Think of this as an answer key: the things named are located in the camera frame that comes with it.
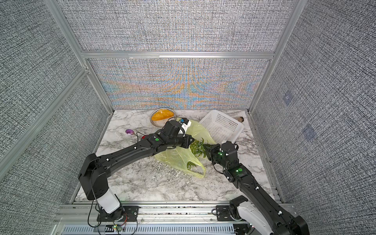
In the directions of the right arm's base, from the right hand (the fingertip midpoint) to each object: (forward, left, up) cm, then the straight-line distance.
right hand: (202, 141), depth 77 cm
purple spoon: (+13, +44, -10) cm, 47 cm away
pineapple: (-9, +7, -8) cm, 14 cm away
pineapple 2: (-2, +3, -3) cm, 4 cm away
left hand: (+1, +2, 0) cm, 3 cm away
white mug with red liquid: (+12, +37, -13) cm, 41 cm away
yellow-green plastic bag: (-5, +11, -8) cm, 14 cm away
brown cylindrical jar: (+30, -31, -17) cm, 46 cm away
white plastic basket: (+25, -17, -21) cm, 37 cm away
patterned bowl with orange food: (+31, +29, -16) cm, 45 cm away
